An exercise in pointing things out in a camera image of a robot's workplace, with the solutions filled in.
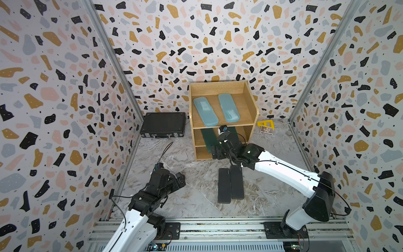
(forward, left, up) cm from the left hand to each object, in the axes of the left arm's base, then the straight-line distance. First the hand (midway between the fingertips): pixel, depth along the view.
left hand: (180, 179), depth 78 cm
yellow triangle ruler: (+49, -60, -12) cm, 79 cm away
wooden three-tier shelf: (+43, -33, +20) cm, 57 cm away
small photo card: (+41, -57, -11) cm, 71 cm away
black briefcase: (+48, +20, -12) cm, 54 cm away
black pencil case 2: (0, -30, -13) cm, 33 cm away
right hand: (+12, -19, +10) cm, 25 cm away
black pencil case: (+2, -23, -15) cm, 27 cm away
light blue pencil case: (+24, -14, +20) cm, 34 cm away
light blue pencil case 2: (+26, -26, +21) cm, 42 cm away
